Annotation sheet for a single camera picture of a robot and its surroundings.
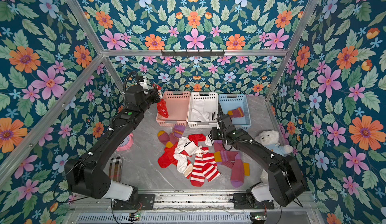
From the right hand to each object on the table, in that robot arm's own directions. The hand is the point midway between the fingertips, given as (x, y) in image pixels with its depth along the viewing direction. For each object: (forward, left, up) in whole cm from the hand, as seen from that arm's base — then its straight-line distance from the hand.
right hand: (215, 129), depth 87 cm
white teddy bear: (-4, -32, -3) cm, 32 cm away
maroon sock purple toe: (-20, -13, -12) cm, 27 cm away
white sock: (+20, +13, -10) cm, 26 cm away
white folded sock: (-1, +4, -12) cm, 13 cm away
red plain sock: (-14, +28, -12) cm, 33 cm away
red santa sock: (+10, +32, +10) cm, 35 cm away
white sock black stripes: (+19, 0, -11) cm, 22 cm away
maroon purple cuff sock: (+23, -16, -12) cm, 30 cm away
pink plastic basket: (+24, +27, -5) cm, 37 cm away
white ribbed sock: (-7, +19, -9) cm, 22 cm away
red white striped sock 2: (-19, +3, -11) cm, 22 cm away
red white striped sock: (-24, +9, -13) cm, 29 cm away
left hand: (+10, +31, +23) cm, 40 cm away
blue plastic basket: (+29, -17, -12) cm, 35 cm away
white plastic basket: (+31, +3, -11) cm, 33 cm away
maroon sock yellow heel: (-11, -4, -12) cm, 16 cm away
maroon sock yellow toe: (-4, +28, -8) cm, 30 cm away
